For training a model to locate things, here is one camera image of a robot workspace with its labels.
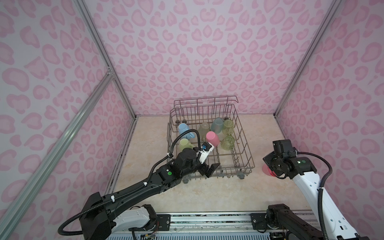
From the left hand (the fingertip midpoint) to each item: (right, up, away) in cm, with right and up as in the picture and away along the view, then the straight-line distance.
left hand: (213, 155), depth 71 cm
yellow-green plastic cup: (+11, +3, +19) cm, 22 cm away
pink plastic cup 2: (+31, -11, +12) cm, 35 cm away
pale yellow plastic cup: (-3, +12, +26) cm, 29 cm away
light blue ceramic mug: (-17, +13, +24) cm, 32 cm away
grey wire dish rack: (-10, +24, +37) cm, 45 cm away
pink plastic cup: (+2, +6, +19) cm, 20 cm away
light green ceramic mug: (-15, +4, +16) cm, 23 cm away
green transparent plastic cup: (+12, +12, +27) cm, 32 cm away
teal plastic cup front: (+5, +14, +24) cm, 28 cm away
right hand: (+27, -3, +5) cm, 28 cm away
